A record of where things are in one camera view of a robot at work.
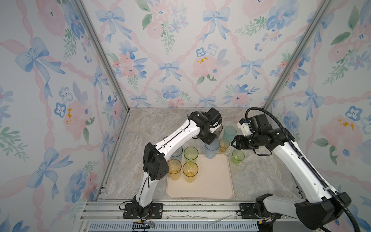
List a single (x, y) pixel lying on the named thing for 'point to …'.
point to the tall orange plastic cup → (175, 168)
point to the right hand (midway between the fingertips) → (236, 142)
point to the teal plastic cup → (230, 132)
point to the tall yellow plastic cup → (190, 169)
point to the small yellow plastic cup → (224, 144)
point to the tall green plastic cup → (191, 154)
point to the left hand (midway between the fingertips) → (209, 139)
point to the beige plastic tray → (214, 180)
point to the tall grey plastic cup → (218, 132)
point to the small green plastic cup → (237, 155)
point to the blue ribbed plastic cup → (211, 149)
